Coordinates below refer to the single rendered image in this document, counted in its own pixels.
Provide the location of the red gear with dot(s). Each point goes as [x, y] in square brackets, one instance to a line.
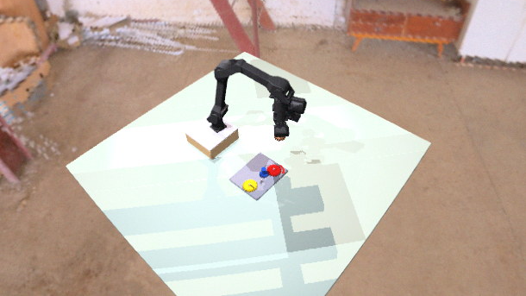
[273, 172]

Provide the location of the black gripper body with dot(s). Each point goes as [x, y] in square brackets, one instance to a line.
[281, 130]

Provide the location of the blue gear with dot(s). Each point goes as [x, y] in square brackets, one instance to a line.
[263, 172]

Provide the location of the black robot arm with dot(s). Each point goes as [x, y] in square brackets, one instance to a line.
[276, 85]

